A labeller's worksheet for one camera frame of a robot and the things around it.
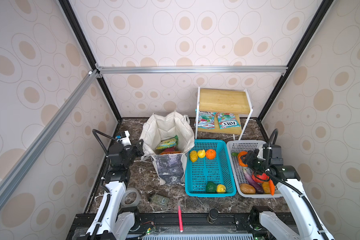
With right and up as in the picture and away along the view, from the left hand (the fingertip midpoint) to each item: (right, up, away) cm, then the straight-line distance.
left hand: (146, 138), depth 76 cm
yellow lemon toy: (+31, -10, +18) cm, 37 cm away
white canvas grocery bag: (+13, -15, -2) cm, 20 cm away
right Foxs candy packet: (+47, +11, +18) cm, 51 cm away
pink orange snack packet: (+9, -9, +13) cm, 18 cm away
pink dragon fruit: (+12, -7, +16) cm, 21 cm away
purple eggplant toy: (+60, -27, +5) cm, 66 cm away
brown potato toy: (+53, -27, +3) cm, 60 cm away
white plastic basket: (+53, -24, +13) cm, 60 cm away
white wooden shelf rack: (+43, +21, +8) cm, 48 cm away
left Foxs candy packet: (+34, +11, +17) cm, 39 cm away
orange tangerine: (+55, -11, +18) cm, 59 cm away
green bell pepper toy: (+34, -26, +3) cm, 43 cm away
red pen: (+18, -40, -3) cm, 44 cm away
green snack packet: (+9, -4, +16) cm, 19 cm away
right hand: (+52, -10, +2) cm, 53 cm away
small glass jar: (+7, -32, +1) cm, 33 cm away
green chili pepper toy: (+53, -11, +21) cm, 58 cm away
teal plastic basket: (+36, -19, +16) cm, 44 cm away
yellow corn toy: (+26, -12, +16) cm, 32 cm away
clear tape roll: (-10, -33, +6) cm, 34 cm away
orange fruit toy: (+36, -11, +17) cm, 42 cm away
